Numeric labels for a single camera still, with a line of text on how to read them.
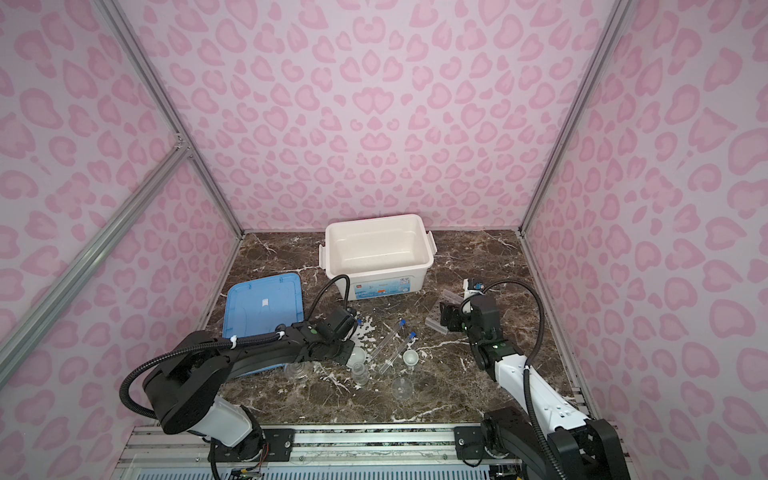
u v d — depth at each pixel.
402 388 0.82
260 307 0.98
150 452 0.73
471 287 0.74
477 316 0.65
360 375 0.85
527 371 0.53
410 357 0.87
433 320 0.93
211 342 0.48
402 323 0.95
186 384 0.44
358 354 0.86
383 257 1.11
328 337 0.68
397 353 0.88
